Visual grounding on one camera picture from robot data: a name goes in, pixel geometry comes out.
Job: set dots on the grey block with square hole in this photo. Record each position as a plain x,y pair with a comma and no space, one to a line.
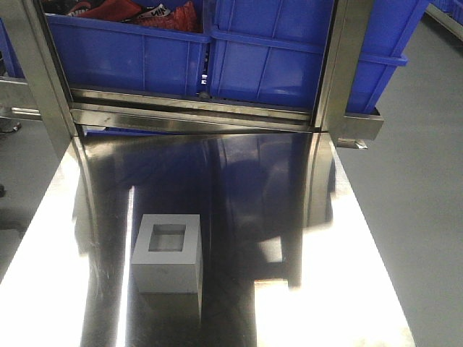
162,274

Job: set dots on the blue plastic bin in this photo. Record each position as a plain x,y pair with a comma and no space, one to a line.
9,50
271,18
108,61
289,72

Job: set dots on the red mesh fabric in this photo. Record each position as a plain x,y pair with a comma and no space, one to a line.
177,20

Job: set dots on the black and white fabric piece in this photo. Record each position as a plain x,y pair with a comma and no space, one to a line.
155,12

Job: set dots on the red cloth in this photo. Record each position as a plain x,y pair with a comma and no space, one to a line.
115,9

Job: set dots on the steel rack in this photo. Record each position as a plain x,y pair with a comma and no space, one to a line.
47,90
445,18

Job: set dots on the row of blue bins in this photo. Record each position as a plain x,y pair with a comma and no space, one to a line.
448,3

